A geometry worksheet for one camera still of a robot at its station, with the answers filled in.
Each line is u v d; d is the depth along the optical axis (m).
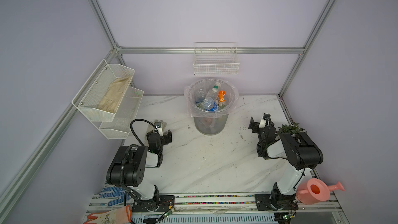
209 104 0.75
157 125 0.82
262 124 0.84
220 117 0.82
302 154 0.50
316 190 0.68
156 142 0.72
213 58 0.96
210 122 0.86
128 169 0.43
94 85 0.72
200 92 0.90
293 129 0.79
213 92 0.91
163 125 1.03
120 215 0.69
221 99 0.88
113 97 0.79
